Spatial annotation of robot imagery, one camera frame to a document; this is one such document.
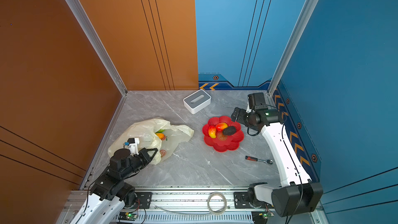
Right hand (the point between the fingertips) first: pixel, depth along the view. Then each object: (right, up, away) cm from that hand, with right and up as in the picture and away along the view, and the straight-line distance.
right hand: (238, 118), depth 77 cm
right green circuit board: (+11, -43, -7) cm, 45 cm away
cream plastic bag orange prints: (-41, -10, +1) cm, 42 cm away
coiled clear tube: (-12, -42, -7) cm, 44 cm away
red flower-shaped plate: (-6, -16, +15) cm, 23 cm away
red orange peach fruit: (-7, -7, +19) cm, 21 cm away
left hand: (-40, -15, -1) cm, 43 cm away
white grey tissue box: (-22, +9, +32) cm, 40 cm away
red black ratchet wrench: (+19, -24, +7) cm, 32 cm away
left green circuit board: (-53, -45, -6) cm, 69 cm away
